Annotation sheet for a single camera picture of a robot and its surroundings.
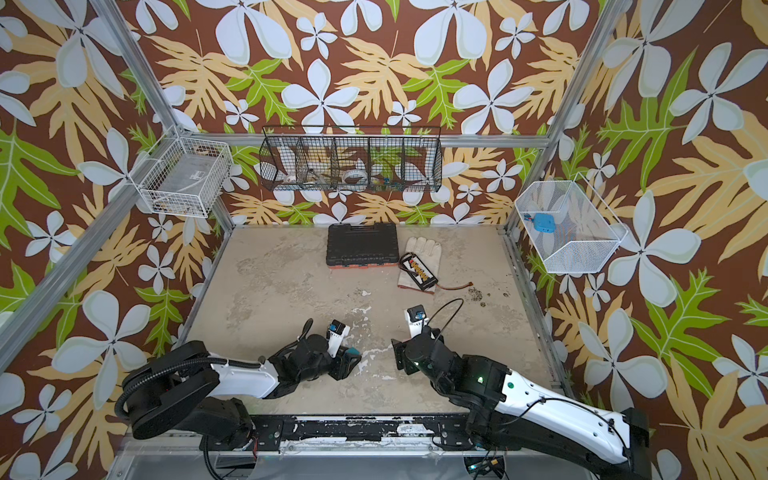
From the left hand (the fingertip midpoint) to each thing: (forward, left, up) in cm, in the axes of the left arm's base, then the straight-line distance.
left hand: (354, 351), depth 86 cm
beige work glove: (+38, -26, 0) cm, 46 cm away
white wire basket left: (+38, +48, +32) cm, 69 cm away
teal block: (+1, 0, -2) cm, 2 cm away
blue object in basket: (+29, -55, +25) cm, 67 cm away
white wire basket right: (+20, -61, +30) cm, 71 cm away
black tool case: (+39, +1, +2) cm, 39 cm away
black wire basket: (+54, +2, +29) cm, 62 cm away
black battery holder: (+26, -22, +2) cm, 34 cm away
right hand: (-3, -13, +15) cm, 20 cm away
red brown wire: (+23, -33, -2) cm, 40 cm away
